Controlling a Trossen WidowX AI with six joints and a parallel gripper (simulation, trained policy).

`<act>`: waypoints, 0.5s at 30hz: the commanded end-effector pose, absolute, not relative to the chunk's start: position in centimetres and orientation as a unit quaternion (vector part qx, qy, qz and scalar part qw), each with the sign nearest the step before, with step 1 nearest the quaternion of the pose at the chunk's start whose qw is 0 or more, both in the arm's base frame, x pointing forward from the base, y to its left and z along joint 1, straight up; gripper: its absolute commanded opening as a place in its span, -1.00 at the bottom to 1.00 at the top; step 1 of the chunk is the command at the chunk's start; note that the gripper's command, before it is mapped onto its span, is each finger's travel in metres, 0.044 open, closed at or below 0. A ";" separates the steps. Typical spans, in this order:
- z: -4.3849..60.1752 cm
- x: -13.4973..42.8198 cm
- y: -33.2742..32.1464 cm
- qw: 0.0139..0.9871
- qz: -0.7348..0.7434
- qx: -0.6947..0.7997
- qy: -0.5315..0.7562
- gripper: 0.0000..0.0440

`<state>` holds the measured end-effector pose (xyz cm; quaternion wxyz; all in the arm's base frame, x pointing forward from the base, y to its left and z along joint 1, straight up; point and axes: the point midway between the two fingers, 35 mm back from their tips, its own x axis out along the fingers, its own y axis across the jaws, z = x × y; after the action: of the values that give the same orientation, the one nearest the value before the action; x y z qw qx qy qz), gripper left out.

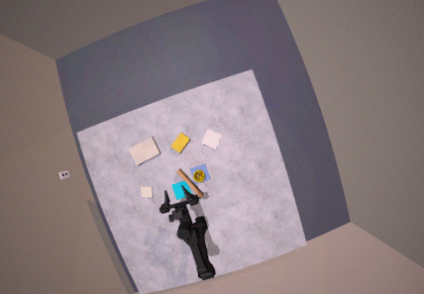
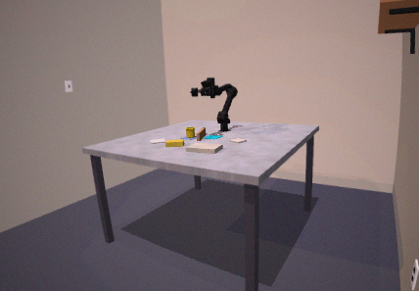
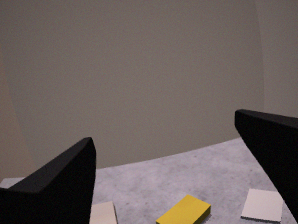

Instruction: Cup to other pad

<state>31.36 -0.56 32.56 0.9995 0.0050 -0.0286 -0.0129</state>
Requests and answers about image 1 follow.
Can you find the yellow rectangular block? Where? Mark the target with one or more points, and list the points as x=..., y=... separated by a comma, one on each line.
x=180, y=142

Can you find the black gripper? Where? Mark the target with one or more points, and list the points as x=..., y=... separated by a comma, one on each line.
x=192, y=200

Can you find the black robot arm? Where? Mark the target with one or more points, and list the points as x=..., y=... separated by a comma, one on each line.
x=193, y=235

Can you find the tan wooden bar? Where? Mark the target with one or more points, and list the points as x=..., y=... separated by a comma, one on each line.
x=190, y=183

